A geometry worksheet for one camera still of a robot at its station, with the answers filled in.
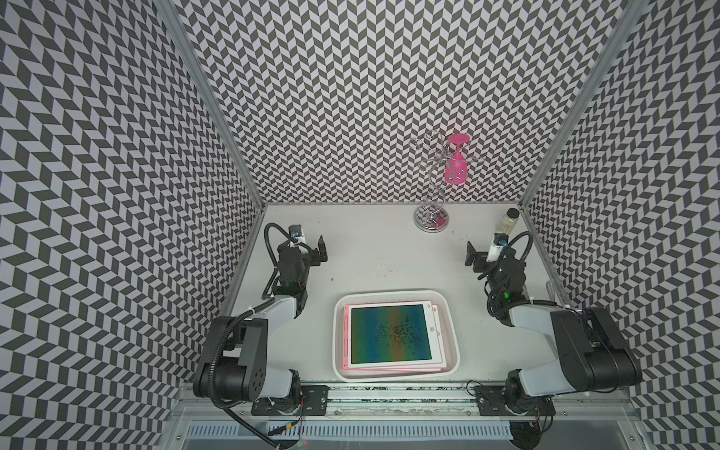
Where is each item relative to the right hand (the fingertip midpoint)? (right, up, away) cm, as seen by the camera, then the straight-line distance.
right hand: (482, 245), depth 89 cm
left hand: (-57, +2, 0) cm, 57 cm away
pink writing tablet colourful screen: (-31, -26, -9) cm, 41 cm away
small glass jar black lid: (+15, +8, +14) cm, 22 cm away
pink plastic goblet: (-6, +27, +8) cm, 28 cm away
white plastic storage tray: (-13, -24, -7) cm, 29 cm away
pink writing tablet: (-25, -33, -12) cm, 44 cm away
